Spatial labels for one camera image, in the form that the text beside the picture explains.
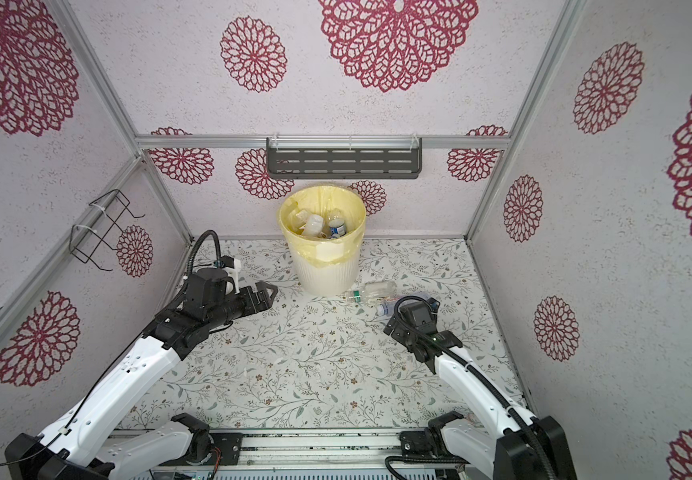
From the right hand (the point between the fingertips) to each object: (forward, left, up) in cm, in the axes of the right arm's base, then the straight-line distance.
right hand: (400, 325), depth 85 cm
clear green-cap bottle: (+19, +6, -9) cm, 22 cm away
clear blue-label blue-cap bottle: (+31, +20, +8) cm, 38 cm away
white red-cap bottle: (+24, +26, +16) cm, 39 cm away
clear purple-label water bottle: (+10, +3, -5) cm, 11 cm away
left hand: (0, +36, +13) cm, 39 cm away
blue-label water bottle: (+31, +31, +14) cm, 46 cm away
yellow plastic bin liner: (+38, +26, +15) cm, 48 cm away
